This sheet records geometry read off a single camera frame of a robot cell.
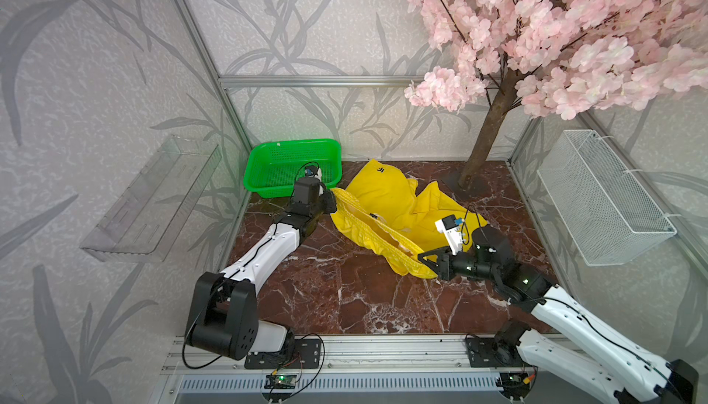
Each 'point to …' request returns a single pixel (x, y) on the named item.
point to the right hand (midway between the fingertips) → (419, 256)
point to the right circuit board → (515, 383)
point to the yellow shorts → (381, 206)
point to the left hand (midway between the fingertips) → (329, 191)
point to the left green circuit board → (280, 382)
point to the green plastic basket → (272, 166)
